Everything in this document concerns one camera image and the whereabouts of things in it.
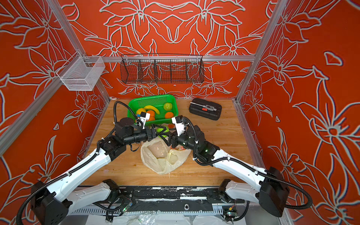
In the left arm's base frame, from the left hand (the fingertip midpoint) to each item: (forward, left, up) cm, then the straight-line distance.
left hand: (163, 130), depth 68 cm
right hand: (-1, +1, -1) cm, 2 cm away
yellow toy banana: (+36, +16, -24) cm, 46 cm away
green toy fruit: (+35, +3, -21) cm, 41 cm away
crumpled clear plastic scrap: (-34, +6, -28) cm, 44 cm away
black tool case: (+34, -26, -20) cm, 47 cm away
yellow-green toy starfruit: (-1, +2, +2) cm, 3 cm away
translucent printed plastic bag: (-5, +3, -25) cm, 26 cm away
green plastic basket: (+45, +13, -26) cm, 53 cm away
